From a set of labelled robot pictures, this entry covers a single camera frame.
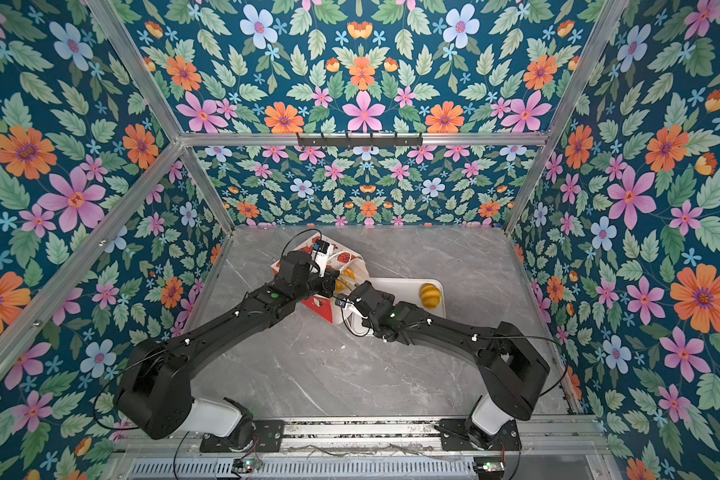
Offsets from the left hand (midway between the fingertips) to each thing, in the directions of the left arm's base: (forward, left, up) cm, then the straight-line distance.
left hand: (344, 265), depth 82 cm
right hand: (-5, -9, -9) cm, 13 cm away
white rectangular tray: (+4, -20, -21) cm, 29 cm away
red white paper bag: (+9, +1, -7) cm, 11 cm away
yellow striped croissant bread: (0, -27, -19) cm, 33 cm away
